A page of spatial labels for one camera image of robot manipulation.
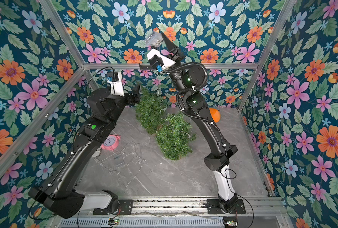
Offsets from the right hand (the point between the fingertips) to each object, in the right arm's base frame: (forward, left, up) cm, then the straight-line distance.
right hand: (170, 32), depth 47 cm
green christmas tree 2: (-17, -1, -40) cm, 43 cm away
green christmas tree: (+3, +14, -40) cm, 43 cm away
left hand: (-3, +19, -19) cm, 26 cm away
